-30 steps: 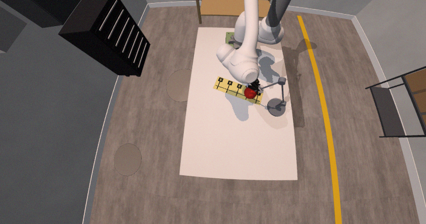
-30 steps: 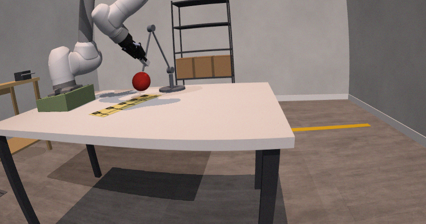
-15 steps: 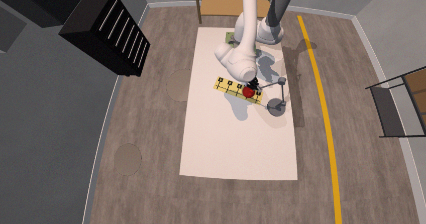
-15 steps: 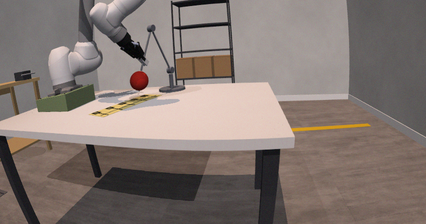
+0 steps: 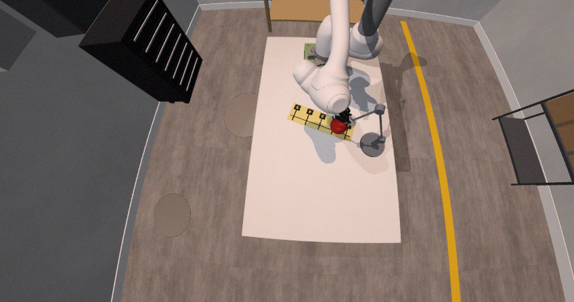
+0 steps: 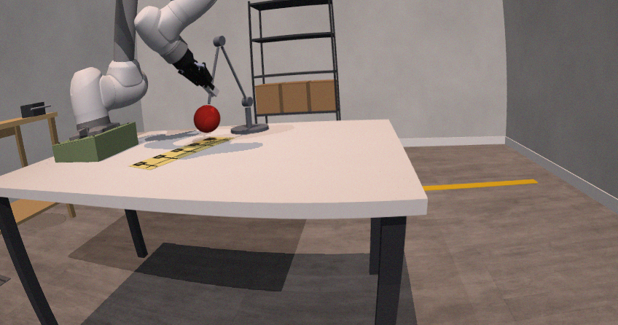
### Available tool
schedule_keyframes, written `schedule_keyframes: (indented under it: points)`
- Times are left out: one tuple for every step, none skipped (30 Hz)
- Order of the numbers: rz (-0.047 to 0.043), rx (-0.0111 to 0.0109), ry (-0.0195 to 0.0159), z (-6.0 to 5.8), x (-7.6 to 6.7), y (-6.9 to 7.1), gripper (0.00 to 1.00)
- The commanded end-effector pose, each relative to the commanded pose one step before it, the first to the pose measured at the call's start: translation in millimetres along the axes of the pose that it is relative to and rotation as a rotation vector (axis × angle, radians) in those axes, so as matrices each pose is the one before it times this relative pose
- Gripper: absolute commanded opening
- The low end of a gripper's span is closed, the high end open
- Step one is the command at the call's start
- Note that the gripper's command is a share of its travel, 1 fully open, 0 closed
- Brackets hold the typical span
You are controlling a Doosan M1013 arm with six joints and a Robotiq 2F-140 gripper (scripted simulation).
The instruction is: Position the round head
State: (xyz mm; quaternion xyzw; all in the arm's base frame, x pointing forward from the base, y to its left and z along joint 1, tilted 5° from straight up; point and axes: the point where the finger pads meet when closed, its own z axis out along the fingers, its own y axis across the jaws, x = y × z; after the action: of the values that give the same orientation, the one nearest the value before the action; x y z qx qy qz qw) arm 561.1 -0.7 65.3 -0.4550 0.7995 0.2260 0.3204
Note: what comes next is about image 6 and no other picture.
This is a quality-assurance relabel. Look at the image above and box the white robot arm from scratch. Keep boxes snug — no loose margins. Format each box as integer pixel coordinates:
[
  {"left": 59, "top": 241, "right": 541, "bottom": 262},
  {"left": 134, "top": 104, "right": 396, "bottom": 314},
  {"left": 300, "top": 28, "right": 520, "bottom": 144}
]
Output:
[{"left": 69, "top": 0, "right": 217, "bottom": 141}]

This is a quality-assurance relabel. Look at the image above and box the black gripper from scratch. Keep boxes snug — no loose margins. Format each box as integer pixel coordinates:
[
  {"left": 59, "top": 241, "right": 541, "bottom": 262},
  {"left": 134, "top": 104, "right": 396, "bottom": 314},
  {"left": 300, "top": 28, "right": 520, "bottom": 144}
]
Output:
[{"left": 173, "top": 49, "right": 219, "bottom": 97}]

